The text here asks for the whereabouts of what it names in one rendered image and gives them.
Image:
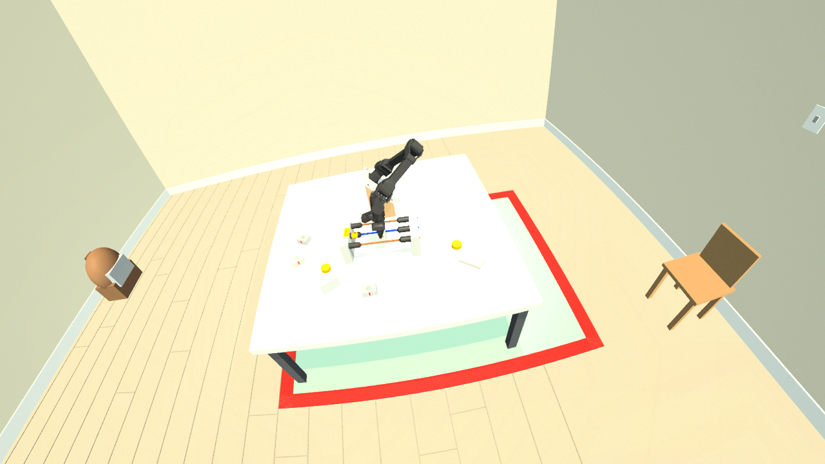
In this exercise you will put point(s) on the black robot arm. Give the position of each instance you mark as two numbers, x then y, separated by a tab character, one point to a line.
384	167

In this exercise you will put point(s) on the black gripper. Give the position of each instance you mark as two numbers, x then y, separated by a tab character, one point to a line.
378	225

